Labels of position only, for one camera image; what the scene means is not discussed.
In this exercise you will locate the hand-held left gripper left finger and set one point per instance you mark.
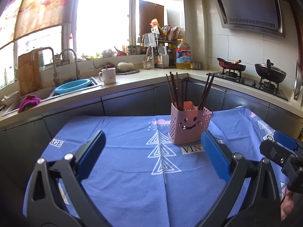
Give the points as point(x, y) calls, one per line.
point(92, 153)

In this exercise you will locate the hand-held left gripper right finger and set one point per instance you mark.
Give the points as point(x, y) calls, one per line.
point(215, 156)

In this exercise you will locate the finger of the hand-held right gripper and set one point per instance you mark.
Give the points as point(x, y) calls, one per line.
point(272, 150)
point(284, 138)

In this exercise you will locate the pink plastic utensil holder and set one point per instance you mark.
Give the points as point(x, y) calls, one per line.
point(189, 125)

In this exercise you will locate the bunch of chopsticks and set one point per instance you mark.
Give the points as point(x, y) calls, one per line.
point(178, 102)

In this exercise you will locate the person's right hand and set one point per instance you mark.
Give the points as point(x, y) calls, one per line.
point(287, 205)

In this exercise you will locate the blue printed tablecloth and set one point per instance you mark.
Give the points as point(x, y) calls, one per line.
point(118, 170)

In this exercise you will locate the steel pot lid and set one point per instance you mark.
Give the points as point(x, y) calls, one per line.
point(298, 80)

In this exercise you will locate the black wok with lid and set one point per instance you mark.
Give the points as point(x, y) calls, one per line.
point(269, 74)

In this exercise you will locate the black gas stove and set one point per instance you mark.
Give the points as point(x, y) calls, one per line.
point(248, 82)

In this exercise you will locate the kitchen counter with dark cabinets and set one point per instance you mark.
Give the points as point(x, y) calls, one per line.
point(130, 99)

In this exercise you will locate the blue plastic basin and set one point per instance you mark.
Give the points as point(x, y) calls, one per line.
point(71, 86)

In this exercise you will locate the steel kitchen sink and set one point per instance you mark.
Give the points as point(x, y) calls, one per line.
point(94, 81)

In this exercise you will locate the white mug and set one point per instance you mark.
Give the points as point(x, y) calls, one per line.
point(109, 76)

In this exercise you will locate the magenta cloth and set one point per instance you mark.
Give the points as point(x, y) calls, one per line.
point(29, 102)

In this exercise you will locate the green onions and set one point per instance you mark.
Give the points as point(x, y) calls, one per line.
point(104, 65)

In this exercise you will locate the red frying pan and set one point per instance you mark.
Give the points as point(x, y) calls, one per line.
point(230, 66)

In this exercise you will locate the square steel faucet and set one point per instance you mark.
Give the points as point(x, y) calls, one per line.
point(55, 71)

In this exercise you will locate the small steel bowl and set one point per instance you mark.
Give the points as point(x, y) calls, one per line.
point(197, 65)

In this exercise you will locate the black round mat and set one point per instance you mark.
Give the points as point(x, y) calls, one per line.
point(135, 71)

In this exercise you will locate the white dough lump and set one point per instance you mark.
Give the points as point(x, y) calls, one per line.
point(125, 66)

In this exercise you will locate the white bowl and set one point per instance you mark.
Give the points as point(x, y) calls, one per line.
point(10, 98)

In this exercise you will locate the wooden cutting board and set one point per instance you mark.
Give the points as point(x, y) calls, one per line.
point(28, 75)

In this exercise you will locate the small glass jar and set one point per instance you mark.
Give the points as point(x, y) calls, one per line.
point(146, 65)

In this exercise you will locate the yellow cooking oil bottle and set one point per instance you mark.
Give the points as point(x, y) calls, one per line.
point(183, 56)

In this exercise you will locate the red vegetable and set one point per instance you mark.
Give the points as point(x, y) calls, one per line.
point(119, 52)

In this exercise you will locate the blue and white bottle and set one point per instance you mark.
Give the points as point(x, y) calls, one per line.
point(41, 61)

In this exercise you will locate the white bottle with red cap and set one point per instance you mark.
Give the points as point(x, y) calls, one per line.
point(71, 49)

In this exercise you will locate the row of spice jars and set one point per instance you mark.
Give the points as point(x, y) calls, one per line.
point(132, 50)

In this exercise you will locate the white plastic jug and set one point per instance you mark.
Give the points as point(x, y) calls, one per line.
point(163, 56)

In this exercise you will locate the black metal rack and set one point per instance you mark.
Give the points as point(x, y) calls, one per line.
point(171, 43)

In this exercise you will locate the steel cleaver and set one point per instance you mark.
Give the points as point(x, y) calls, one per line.
point(149, 40)

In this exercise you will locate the bagged food packets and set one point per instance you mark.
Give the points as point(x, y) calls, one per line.
point(172, 32)

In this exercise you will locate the steel range hood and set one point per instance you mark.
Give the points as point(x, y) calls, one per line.
point(248, 4)

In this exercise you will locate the orange snack packet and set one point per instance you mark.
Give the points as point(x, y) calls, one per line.
point(154, 24)

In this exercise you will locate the brown board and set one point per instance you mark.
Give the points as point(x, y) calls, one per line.
point(150, 14)

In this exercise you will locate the printed window blind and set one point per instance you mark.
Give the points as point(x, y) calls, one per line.
point(35, 9)

